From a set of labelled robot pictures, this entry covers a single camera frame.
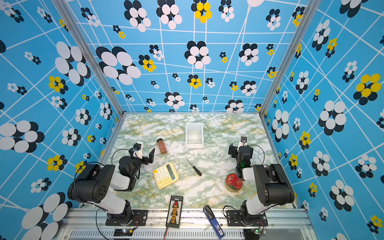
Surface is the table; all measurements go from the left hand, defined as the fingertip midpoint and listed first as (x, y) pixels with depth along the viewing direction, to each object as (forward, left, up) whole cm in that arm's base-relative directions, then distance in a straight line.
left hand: (147, 146), depth 90 cm
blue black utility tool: (-38, -38, -5) cm, 54 cm away
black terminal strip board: (-33, -19, -7) cm, 39 cm away
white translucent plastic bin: (+15, -29, -8) cm, 33 cm away
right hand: (+3, -59, -2) cm, 59 cm away
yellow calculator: (-15, -12, -7) cm, 21 cm away
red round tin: (-20, -50, -5) cm, 54 cm away
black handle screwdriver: (-12, -30, -8) cm, 34 cm away
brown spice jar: (+4, -8, -5) cm, 10 cm away
